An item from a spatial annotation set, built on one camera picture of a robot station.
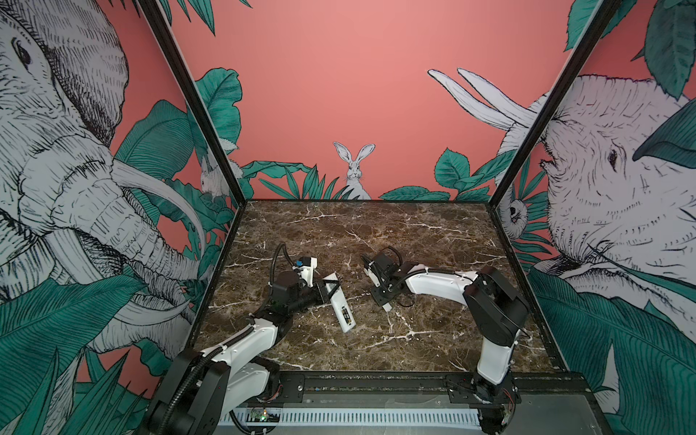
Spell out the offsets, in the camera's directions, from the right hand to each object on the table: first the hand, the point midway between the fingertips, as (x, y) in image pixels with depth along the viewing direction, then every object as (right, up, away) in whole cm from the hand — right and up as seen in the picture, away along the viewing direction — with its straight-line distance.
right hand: (373, 293), depth 91 cm
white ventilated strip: (-4, -27, -21) cm, 35 cm away
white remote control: (-11, -1, -10) cm, 15 cm away
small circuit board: (-30, -27, -21) cm, 46 cm away
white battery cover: (+5, -4, -2) cm, 7 cm away
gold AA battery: (-9, -4, -10) cm, 14 cm away
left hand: (-11, +6, -10) cm, 16 cm away
